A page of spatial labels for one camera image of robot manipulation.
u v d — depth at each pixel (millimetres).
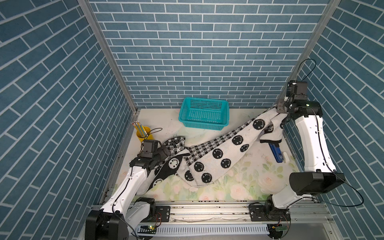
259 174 886
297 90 531
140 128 912
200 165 866
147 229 722
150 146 637
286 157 911
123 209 418
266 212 690
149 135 954
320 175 416
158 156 719
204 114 1193
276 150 942
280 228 702
